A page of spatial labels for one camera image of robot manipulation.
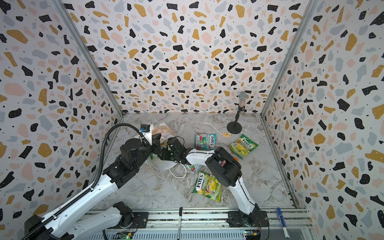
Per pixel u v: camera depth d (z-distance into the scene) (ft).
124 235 2.30
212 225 2.40
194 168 3.00
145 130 1.97
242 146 3.29
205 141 3.34
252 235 2.35
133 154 1.74
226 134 3.58
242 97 2.84
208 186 2.73
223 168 1.78
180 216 2.46
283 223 2.39
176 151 2.45
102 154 1.56
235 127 3.62
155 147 2.10
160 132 2.89
